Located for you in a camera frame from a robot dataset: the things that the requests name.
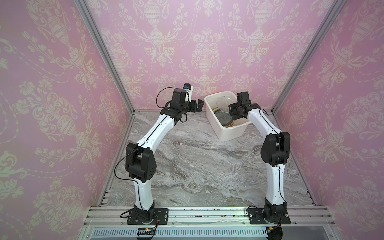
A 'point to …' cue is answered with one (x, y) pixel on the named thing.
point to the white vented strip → (117, 232)
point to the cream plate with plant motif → (217, 109)
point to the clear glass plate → (223, 103)
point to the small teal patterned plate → (225, 118)
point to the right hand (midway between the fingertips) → (228, 108)
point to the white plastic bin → (234, 132)
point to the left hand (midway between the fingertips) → (197, 101)
